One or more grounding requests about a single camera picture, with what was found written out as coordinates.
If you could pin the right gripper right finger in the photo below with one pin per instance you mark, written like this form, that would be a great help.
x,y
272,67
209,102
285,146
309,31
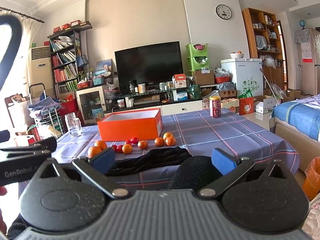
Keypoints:
x,y
232,169

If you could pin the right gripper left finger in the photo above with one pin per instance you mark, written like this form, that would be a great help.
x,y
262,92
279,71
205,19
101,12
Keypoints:
x,y
94,170

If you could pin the orange tangerine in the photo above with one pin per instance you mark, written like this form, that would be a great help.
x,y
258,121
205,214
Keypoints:
x,y
142,144
127,149
159,142
101,144
167,135
170,141
93,151

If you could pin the red tomato front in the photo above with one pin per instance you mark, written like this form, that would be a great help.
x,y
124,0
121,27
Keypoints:
x,y
119,149

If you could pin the red tomato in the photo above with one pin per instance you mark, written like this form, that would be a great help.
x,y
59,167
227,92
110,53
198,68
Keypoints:
x,y
119,149
134,140

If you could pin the red tomato back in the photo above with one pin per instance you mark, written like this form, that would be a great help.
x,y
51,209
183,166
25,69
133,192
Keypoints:
x,y
134,140

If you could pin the clear glass mug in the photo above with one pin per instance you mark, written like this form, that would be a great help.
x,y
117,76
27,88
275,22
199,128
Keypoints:
x,y
73,124

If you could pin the orange cardboard box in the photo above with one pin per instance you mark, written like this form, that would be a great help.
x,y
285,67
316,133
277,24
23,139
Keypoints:
x,y
143,124

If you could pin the trolley cart with cloth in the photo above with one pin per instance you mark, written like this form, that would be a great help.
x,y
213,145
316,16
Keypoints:
x,y
46,114

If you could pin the orange gift bag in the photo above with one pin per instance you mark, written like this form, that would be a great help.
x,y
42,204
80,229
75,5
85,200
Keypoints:
x,y
246,106

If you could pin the glass door small cabinet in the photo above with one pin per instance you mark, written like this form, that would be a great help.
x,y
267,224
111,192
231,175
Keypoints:
x,y
91,102

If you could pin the red candy jar yellow lid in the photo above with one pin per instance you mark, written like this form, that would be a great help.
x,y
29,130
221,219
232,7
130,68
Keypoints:
x,y
215,106

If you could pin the bed with blue sheet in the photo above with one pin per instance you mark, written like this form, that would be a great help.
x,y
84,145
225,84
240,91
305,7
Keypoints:
x,y
297,122

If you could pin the orange plastic bag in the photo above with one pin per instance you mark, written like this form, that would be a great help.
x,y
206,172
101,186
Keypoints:
x,y
311,184

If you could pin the white tv cabinet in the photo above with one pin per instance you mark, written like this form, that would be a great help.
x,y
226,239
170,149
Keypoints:
x,y
170,101

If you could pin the white air conditioner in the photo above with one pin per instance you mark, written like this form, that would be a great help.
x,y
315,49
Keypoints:
x,y
40,68

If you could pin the white chest freezer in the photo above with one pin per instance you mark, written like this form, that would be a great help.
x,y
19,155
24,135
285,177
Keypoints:
x,y
245,74

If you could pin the brown cardboard box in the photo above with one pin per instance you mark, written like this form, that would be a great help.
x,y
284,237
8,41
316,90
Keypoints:
x,y
203,77

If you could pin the black flat television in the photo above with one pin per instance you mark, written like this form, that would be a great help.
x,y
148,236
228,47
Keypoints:
x,y
150,64

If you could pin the green stacking bins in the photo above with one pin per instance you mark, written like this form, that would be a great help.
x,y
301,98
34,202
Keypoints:
x,y
197,57

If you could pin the black bookshelf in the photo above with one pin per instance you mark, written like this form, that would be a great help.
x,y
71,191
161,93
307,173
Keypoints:
x,y
67,59

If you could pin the wooden shelf unit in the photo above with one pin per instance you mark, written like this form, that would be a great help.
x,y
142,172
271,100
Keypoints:
x,y
264,43

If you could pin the round wall clock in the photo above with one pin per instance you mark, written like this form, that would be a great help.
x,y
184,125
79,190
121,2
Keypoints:
x,y
224,12

